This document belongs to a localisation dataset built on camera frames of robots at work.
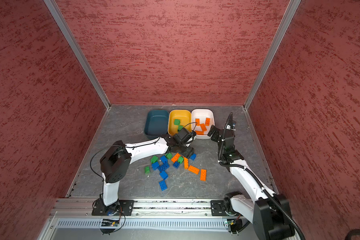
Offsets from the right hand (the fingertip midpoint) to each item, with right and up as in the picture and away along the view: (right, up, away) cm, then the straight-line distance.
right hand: (216, 130), depth 84 cm
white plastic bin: (-5, +10, +26) cm, 29 cm away
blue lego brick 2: (-36, -21, +3) cm, 42 cm away
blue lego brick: (-31, -18, +5) cm, 37 cm away
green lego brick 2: (-22, 0, +24) cm, 33 cm away
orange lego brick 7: (-24, -18, +8) cm, 31 cm away
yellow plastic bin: (-19, +9, +27) cm, 34 cm away
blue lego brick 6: (-30, -30, -4) cm, 43 cm away
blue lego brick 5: (-31, -26, +1) cm, 40 cm away
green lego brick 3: (-28, -16, +6) cm, 33 cm away
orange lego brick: (-9, +6, +25) cm, 27 cm away
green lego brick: (-24, +4, +26) cm, 35 cm away
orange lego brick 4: (-1, +5, +24) cm, 25 cm away
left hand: (-16, -13, +5) cm, 22 cm away
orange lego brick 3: (-8, -3, +19) cm, 21 cm away
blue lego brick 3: (-31, -22, +4) cm, 39 cm away
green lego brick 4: (-21, -18, +5) cm, 28 cm away
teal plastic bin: (-39, +3, +23) cm, 45 cm away
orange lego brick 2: (-5, +1, +22) cm, 22 cm away
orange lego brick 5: (-13, -24, +3) cm, 27 cm away
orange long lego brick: (-17, -20, +3) cm, 27 cm away
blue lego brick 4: (-24, -21, +5) cm, 32 cm away
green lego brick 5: (-40, -23, +1) cm, 47 cm away
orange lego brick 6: (-8, -26, +1) cm, 27 cm away
